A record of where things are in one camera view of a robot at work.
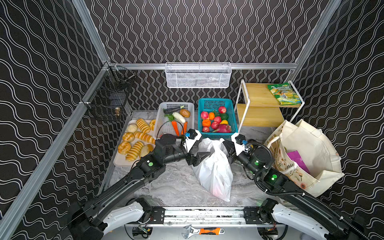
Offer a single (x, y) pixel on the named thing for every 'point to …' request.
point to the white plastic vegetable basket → (164, 126)
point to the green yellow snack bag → (284, 94)
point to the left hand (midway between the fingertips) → (208, 146)
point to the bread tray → (139, 137)
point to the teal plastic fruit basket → (211, 105)
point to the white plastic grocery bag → (217, 174)
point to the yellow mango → (224, 122)
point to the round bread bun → (124, 147)
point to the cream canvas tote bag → (306, 159)
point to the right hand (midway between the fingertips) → (224, 139)
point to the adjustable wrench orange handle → (190, 231)
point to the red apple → (204, 115)
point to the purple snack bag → (295, 156)
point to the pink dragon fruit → (223, 128)
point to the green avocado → (224, 116)
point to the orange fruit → (206, 122)
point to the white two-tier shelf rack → (258, 104)
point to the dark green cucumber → (171, 110)
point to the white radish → (178, 117)
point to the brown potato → (185, 113)
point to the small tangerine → (211, 116)
